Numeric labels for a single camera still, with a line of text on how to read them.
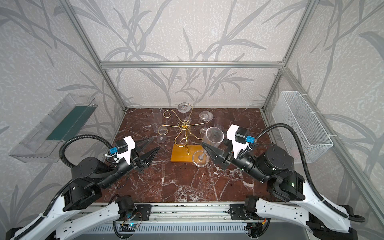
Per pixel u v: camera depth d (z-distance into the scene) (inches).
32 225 15.7
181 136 41.3
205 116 28.4
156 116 36.9
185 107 29.4
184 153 37.1
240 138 13.5
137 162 18.3
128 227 28.3
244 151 14.4
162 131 41.3
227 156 15.5
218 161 15.6
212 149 16.0
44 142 24.9
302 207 20.6
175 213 29.6
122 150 16.1
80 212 17.2
